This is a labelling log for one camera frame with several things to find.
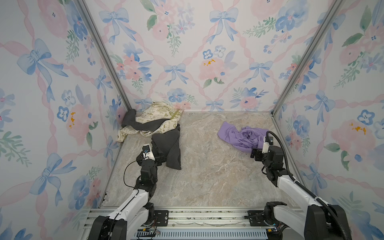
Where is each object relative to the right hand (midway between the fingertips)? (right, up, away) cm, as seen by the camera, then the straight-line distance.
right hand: (261, 146), depth 87 cm
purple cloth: (-5, +3, +11) cm, 13 cm away
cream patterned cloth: (-67, +23, +26) cm, 75 cm away
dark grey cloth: (-56, 0, +3) cm, 56 cm away
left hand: (-63, -1, -4) cm, 63 cm away
